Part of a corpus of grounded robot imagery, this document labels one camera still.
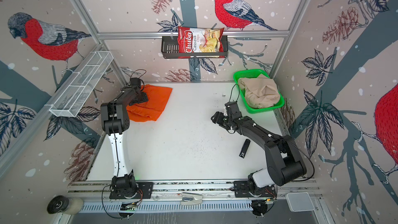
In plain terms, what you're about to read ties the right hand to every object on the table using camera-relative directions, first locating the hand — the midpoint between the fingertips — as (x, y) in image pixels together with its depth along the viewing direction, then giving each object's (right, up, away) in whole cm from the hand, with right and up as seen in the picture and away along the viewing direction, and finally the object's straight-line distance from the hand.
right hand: (213, 122), depth 89 cm
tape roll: (-62, -29, -28) cm, 74 cm away
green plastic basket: (+30, +33, +29) cm, 53 cm away
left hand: (-52, +13, +19) cm, 57 cm away
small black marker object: (+18, -14, -4) cm, 23 cm away
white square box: (+39, -33, -19) cm, 55 cm away
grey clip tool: (-12, -32, -19) cm, 39 cm away
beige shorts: (+32, +18, +9) cm, 37 cm away
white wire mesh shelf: (-69, +14, -17) cm, 73 cm away
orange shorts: (-42, +6, +12) cm, 44 cm away
